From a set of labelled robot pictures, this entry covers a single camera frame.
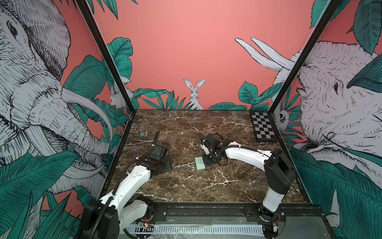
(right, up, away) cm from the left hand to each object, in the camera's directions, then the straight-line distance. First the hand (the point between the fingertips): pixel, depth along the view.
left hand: (168, 164), depth 85 cm
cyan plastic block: (-22, +16, +19) cm, 34 cm away
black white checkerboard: (+66, +21, +23) cm, 73 cm away
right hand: (+21, +2, +2) cm, 21 cm away
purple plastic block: (-24, +6, +11) cm, 27 cm away
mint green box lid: (+19, -1, +3) cm, 19 cm away
